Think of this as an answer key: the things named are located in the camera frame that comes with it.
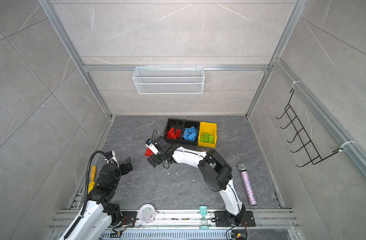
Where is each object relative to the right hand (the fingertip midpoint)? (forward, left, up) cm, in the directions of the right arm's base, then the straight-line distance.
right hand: (155, 153), depth 92 cm
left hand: (-6, +17, +8) cm, 20 cm away
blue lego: (+19, -26, -2) cm, 32 cm away
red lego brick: (+16, -9, -1) cm, 19 cm away
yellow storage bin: (+16, -35, -2) cm, 38 cm away
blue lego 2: (+13, -24, -2) cm, 28 cm away
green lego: (+12, -30, -1) cm, 33 cm away
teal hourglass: (-31, -27, -3) cm, 42 cm away
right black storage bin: (+26, -21, -2) cm, 34 cm away
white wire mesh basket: (+44, -9, +24) cm, 51 cm away
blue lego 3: (+15, -21, 0) cm, 26 cm away
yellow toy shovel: (-8, +37, -2) cm, 38 cm away
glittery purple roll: (-25, -54, -3) cm, 59 cm away
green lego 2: (+13, -37, -5) cm, 40 cm away
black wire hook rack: (-6, -75, +25) cm, 79 cm away
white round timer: (-32, +1, -3) cm, 32 cm away
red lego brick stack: (+19, -14, -4) cm, 24 cm away
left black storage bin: (+30, -13, -6) cm, 33 cm away
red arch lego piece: (+4, +5, -5) cm, 8 cm away
